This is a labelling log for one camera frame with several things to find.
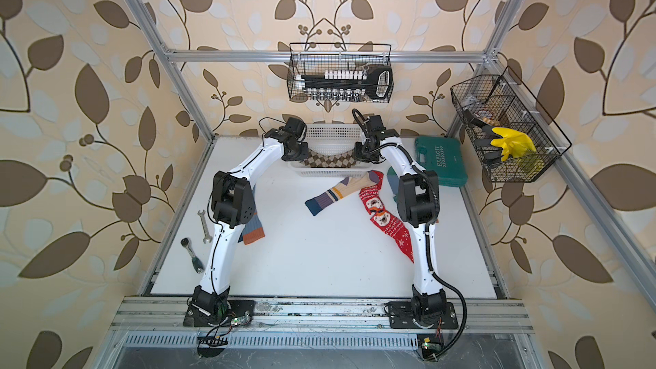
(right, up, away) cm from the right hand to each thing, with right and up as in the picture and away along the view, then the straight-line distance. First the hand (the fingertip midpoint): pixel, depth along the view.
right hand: (357, 156), depth 103 cm
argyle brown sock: (-6, -2, +2) cm, 7 cm away
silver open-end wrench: (-55, -29, -12) cm, 64 cm away
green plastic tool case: (+37, 0, +4) cm, 38 cm away
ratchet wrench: (-55, -36, -19) cm, 69 cm away
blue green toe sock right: (+15, -10, +2) cm, 18 cm away
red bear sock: (+6, -18, -7) cm, 20 cm away
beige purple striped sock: (-4, -12, -1) cm, 12 cm away
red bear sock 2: (+15, -29, -14) cm, 35 cm away
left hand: (-24, +3, -1) cm, 24 cm away
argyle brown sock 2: (-17, -2, +2) cm, 17 cm away
